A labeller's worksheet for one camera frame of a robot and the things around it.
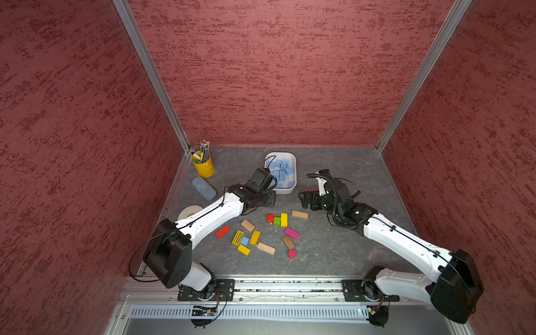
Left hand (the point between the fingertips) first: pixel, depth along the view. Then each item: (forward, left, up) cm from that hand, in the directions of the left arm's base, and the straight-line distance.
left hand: (269, 200), depth 84 cm
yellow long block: (-12, +6, -11) cm, 17 cm away
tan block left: (-6, +10, -11) cm, 16 cm away
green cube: (-4, -3, -11) cm, 12 cm away
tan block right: (0, -14, -12) cm, 19 cm away
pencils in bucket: (+26, +33, +2) cm, 42 cm away
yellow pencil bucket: (+22, +33, -2) cm, 40 cm away
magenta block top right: (-4, -14, +14) cm, 20 cm away
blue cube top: (+28, -4, -9) cm, 30 cm away
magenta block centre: (-9, -10, -13) cm, 19 cm away
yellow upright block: (-3, -7, -12) cm, 14 cm away
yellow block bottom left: (-16, +10, -12) cm, 23 cm away
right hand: (0, -15, +3) cm, 16 cm away
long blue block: (+21, -6, -12) cm, 25 cm away
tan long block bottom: (-16, +1, -12) cm, 20 cm away
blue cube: (+31, -8, -11) cm, 34 cm away
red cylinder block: (-18, -9, -12) cm, 23 cm away
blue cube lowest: (+15, -10, -11) cm, 22 cm away
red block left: (-9, +20, -12) cm, 25 cm away
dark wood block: (-13, -8, -12) cm, 20 cm away
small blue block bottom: (-13, +10, -12) cm, 20 cm away
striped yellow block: (-12, +13, -11) cm, 21 cm away
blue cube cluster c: (+24, -9, -10) cm, 28 cm away
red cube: (-3, 0, -11) cm, 11 cm away
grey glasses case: (+12, +33, -10) cm, 37 cm away
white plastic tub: (+16, -6, -14) cm, 22 cm away
